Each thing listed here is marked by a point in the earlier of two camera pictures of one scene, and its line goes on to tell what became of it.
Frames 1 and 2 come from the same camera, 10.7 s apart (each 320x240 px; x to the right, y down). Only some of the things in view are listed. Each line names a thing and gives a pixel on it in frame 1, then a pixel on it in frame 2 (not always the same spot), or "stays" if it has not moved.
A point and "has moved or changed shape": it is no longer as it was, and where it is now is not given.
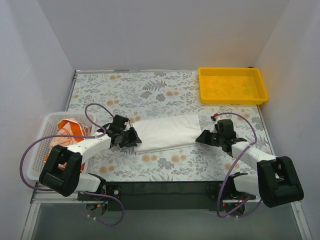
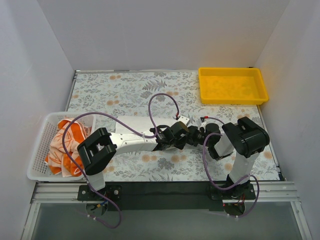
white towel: (168, 133) has moved or changed shape
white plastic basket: (46, 132) stays
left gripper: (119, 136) -> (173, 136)
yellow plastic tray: (231, 86) stays
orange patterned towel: (67, 127) stays
